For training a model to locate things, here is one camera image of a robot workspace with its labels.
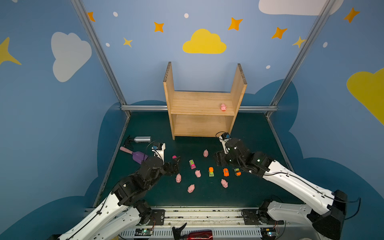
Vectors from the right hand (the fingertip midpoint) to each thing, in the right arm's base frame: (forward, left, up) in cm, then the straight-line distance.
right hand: (219, 153), depth 76 cm
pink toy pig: (+10, +6, -18) cm, 22 cm away
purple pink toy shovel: (+5, +50, -18) cm, 54 cm away
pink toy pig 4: (-4, +11, -18) cm, 22 cm away
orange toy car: (-3, -6, -18) cm, 19 cm away
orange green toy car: (-4, +3, -18) cm, 19 cm away
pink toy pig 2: (+24, -2, +10) cm, 26 cm away
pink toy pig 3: (-8, +22, -18) cm, 29 cm away
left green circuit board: (-34, +36, -19) cm, 53 cm away
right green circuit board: (-31, -25, -21) cm, 45 cm away
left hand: (-7, +22, +4) cm, 23 cm away
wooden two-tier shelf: (+21, +9, +7) cm, 24 cm away
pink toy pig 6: (-9, -5, -18) cm, 21 cm away
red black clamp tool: (-34, +11, -16) cm, 39 cm away
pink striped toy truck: (+1, +15, -17) cm, 22 cm away
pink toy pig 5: (-13, +14, -18) cm, 26 cm away
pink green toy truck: (+6, +26, -19) cm, 33 cm away
